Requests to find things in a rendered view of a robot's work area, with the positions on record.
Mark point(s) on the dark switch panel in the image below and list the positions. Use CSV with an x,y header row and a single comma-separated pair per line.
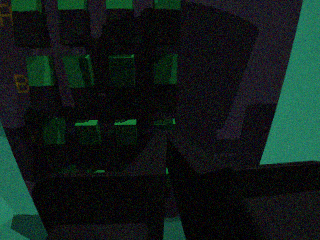
x,y
86,84

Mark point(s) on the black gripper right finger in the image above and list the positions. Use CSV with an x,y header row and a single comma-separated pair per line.
x,y
208,190

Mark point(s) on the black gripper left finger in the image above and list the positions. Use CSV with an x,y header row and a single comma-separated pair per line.
x,y
134,195

